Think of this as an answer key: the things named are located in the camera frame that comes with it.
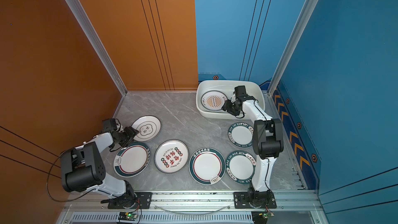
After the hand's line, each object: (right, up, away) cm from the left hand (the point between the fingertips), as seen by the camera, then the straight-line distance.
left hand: (136, 132), depth 94 cm
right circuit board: (+67, -34, -24) cm, 79 cm away
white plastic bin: (+78, +29, +17) cm, 85 cm away
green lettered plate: (+65, -2, +3) cm, 65 cm away
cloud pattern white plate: (+6, +3, +6) cm, 8 cm away
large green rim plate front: (+43, -16, -10) cm, 47 cm away
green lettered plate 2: (+62, -17, -9) cm, 65 cm away
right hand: (+54, +15, +4) cm, 56 cm away
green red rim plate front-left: (0, -15, -5) cm, 16 cm away
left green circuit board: (+7, -34, -23) cm, 42 cm away
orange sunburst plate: (+49, +20, +18) cm, 56 cm away
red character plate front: (+23, -12, -7) cm, 27 cm away
